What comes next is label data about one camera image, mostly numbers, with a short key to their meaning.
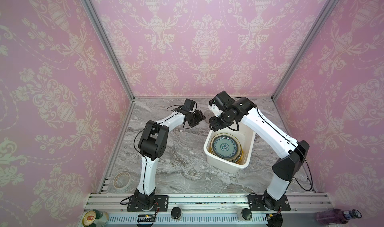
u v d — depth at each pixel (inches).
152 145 22.0
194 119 34.5
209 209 28.8
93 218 24.2
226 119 24.5
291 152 17.2
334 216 25.0
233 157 32.8
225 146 34.6
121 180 32.2
